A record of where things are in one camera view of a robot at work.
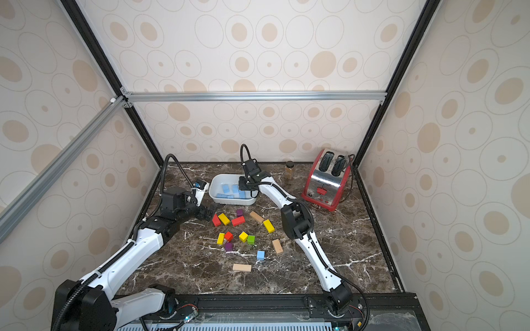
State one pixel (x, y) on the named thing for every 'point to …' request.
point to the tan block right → (277, 246)
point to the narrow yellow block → (219, 241)
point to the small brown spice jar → (288, 167)
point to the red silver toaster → (326, 179)
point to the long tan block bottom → (243, 267)
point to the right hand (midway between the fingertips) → (251, 182)
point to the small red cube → (229, 236)
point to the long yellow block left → (223, 218)
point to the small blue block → (226, 188)
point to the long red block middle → (238, 221)
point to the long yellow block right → (269, 226)
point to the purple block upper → (239, 212)
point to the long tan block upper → (258, 218)
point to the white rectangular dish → (216, 182)
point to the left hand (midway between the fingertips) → (214, 197)
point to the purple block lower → (228, 247)
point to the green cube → (251, 240)
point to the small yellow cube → (243, 236)
